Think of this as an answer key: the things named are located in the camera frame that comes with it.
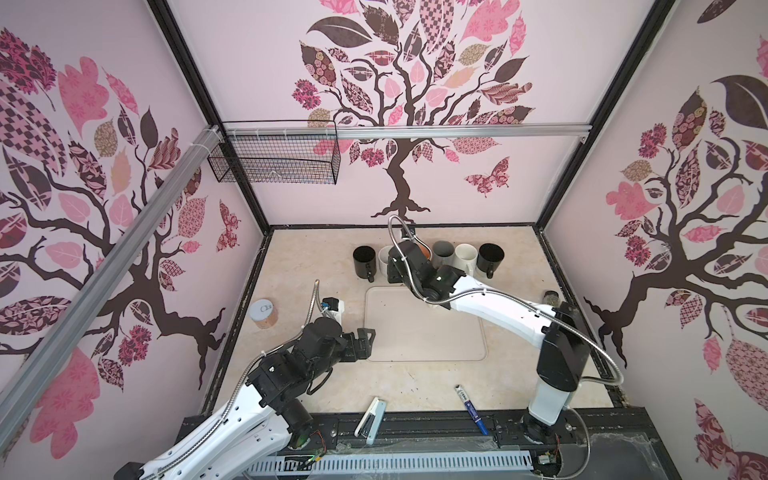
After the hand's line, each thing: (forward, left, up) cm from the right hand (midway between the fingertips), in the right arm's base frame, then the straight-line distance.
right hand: (394, 256), depth 82 cm
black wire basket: (+35, +38, +13) cm, 53 cm away
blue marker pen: (-35, -20, -21) cm, 45 cm away
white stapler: (-38, +7, -19) cm, 44 cm away
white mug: (+13, -26, -17) cm, 33 cm away
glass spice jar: (-3, -51, -19) cm, 55 cm away
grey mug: (+11, -17, -12) cm, 23 cm away
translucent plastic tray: (-13, -4, -19) cm, 23 cm away
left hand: (-22, +9, -6) cm, 24 cm away
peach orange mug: (-7, -7, +10) cm, 15 cm away
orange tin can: (-8, +41, -17) cm, 45 cm away
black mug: (+9, +10, -14) cm, 20 cm away
